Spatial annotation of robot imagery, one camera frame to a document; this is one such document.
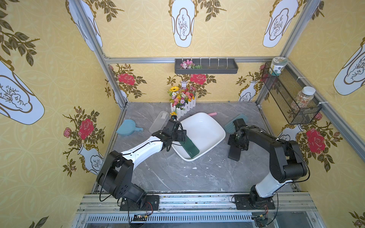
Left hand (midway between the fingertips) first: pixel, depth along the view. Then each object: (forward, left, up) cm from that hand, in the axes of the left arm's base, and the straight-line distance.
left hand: (173, 131), depth 90 cm
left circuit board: (-43, +17, -14) cm, 48 cm away
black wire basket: (+19, -71, +18) cm, 76 cm away
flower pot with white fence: (+23, -6, +6) cm, 24 cm away
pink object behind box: (+22, -31, -10) cm, 39 cm away
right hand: (-5, -42, -8) cm, 43 cm away
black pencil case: (-13, -37, -6) cm, 40 cm away
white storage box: (+7, -21, -11) cm, 25 cm away
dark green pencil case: (-6, -10, -11) cm, 16 cm away
